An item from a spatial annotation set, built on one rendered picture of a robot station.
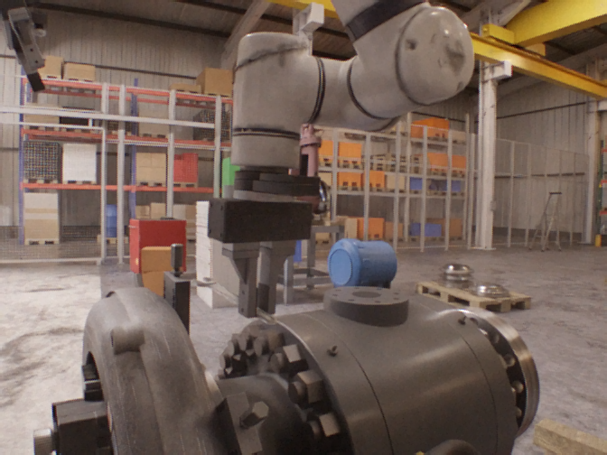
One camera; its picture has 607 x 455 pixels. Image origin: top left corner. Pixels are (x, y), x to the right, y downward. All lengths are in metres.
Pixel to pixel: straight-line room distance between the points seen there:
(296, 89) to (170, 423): 0.44
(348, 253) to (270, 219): 0.75
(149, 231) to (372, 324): 5.27
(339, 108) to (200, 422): 0.44
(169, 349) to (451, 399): 0.60
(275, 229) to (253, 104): 0.16
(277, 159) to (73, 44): 14.51
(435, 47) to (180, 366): 0.50
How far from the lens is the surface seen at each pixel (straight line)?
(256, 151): 0.50
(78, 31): 15.05
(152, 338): 0.65
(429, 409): 0.92
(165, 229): 6.14
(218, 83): 12.94
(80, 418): 0.78
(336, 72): 0.54
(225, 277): 4.65
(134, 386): 0.62
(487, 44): 13.00
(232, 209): 0.50
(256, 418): 0.52
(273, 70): 0.51
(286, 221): 0.54
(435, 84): 0.42
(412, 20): 0.42
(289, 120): 0.51
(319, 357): 0.83
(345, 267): 1.27
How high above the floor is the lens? 1.14
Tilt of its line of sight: 3 degrees down
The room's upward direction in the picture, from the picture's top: 1 degrees clockwise
